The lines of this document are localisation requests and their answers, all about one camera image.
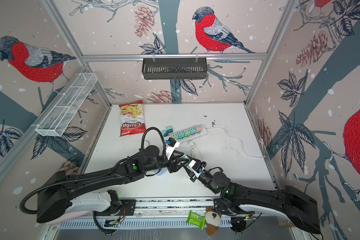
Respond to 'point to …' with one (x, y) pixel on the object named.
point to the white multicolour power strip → (204, 131)
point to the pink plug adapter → (198, 128)
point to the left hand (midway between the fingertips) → (185, 159)
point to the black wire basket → (166, 68)
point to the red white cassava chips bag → (132, 118)
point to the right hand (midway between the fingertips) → (183, 161)
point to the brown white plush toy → (212, 220)
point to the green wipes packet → (196, 219)
